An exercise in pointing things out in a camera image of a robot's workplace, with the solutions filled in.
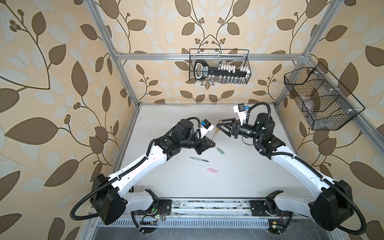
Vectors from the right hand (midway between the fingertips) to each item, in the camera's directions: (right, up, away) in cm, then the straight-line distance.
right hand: (219, 125), depth 68 cm
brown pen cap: (0, +2, -1) cm, 2 cm away
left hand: (-2, -8, +1) cm, 9 cm away
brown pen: (-1, -2, -1) cm, 3 cm away
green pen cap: (+6, -19, +26) cm, 32 cm away
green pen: (-9, -22, +23) cm, 33 cm away
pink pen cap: (-1, -27, +19) cm, 33 cm away
